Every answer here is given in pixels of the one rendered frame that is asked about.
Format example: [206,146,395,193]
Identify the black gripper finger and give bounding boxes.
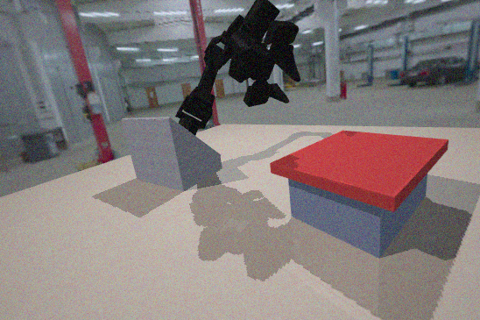
[267,45,300,82]
[253,83,289,103]

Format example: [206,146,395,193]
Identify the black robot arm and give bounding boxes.
[176,0,280,135]

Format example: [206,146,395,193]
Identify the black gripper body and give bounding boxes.
[244,20,299,107]

